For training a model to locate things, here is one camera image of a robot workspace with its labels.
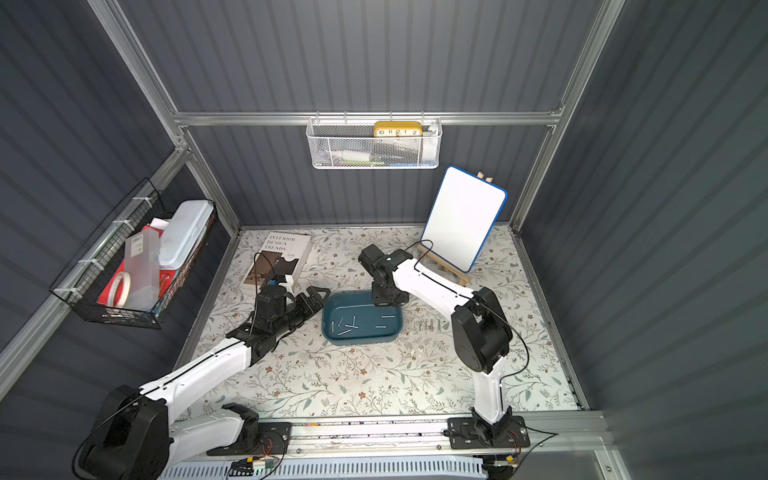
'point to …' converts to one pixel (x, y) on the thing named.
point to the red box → (165, 279)
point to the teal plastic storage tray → (353, 318)
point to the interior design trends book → (275, 247)
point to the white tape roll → (125, 291)
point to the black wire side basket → (82, 286)
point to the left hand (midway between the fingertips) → (324, 298)
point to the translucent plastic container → (142, 265)
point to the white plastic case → (182, 232)
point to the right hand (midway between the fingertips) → (392, 298)
